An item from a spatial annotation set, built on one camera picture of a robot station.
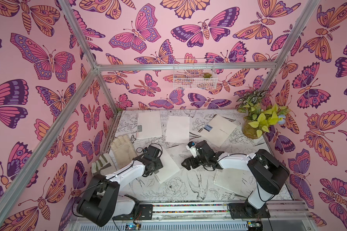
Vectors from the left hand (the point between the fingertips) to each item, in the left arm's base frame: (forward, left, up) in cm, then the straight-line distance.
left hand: (158, 164), depth 90 cm
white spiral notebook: (+31, +10, +1) cm, 33 cm away
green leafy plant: (+31, -59, +22) cm, 70 cm away
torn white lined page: (+29, -12, -2) cm, 31 cm away
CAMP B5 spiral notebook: (+27, -41, 0) cm, 49 cm away
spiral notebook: (-2, -7, -1) cm, 7 cm away
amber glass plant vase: (+24, -64, +2) cm, 68 cm away
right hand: (+2, -18, +2) cm, 18 cm away
